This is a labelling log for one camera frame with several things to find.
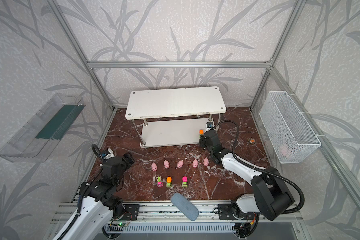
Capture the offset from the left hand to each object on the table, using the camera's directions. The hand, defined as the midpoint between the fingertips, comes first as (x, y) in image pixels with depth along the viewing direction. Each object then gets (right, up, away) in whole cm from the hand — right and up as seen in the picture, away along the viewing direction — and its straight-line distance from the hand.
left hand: (129, 151), depth 82 cm
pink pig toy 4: (+36, -9, +7) cm, 38 cm away
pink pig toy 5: (+43, -8, +7) cm, 44 cm away
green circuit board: (+1, -33, -11) cm, 34 cm away
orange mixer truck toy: (+22, -17, -1) cm, 27 cm away
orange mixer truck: (+41, +9, +14) cm, 44 cm away
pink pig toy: (+12, -10, +6) cm, 17 cm away
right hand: (+42, +11, +7) cm, 44 cm away
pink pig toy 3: (+27, -9, +7) cm, 30 cm away
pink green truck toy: (+17, -17, -1) cm, 24 cm away
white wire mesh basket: (+76, +11, -21) cm, 79 cm away
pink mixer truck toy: (+30, -17, 0) cm, 35 cm away
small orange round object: (+76, +3, +20) cm, 78 cm away
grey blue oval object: (+31, -26, -9) cm, 42 cm away
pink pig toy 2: (+19, -9, +7) cm, 22 cm away
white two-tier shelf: (+27, +19, -10) cm, 34 cm away
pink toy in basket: (+81, +2, -9) cm, 81 cm away
